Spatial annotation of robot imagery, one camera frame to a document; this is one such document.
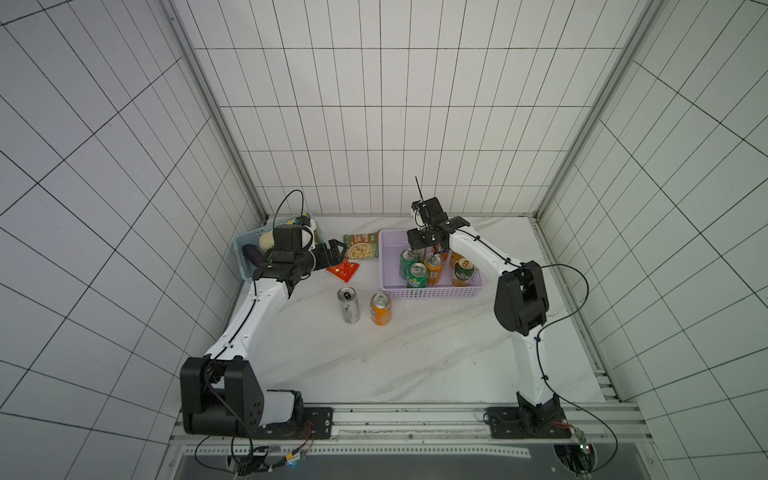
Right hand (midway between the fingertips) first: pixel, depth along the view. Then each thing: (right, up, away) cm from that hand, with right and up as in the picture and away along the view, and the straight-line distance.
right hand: (405, 237), depth 98 cm
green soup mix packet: (-16, -3, +12) cm, 20 cm away
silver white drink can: (-17, -19, -17) cm, 31 cm away
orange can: (-8, -21, -15) cm, 27 cm away
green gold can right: (+18, -10, -9) cm, 22 cm away
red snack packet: (-21, -12, +5) cm, 25 cm away
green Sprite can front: (+3, -12, -9) cm, 15 cm away
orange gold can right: (+11, -5, -26) cm, 29 cm away
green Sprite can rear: (0, -7, -4) cm, 8 cm away
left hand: (-23, -5, -14) cm, 27 cm away
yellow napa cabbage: (-33, 0, +12) cm, 35 cm away
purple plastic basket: (-5, -3, +10) cm, 11 cm away
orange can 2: (+9, -9, -6) cm, 14 cm away
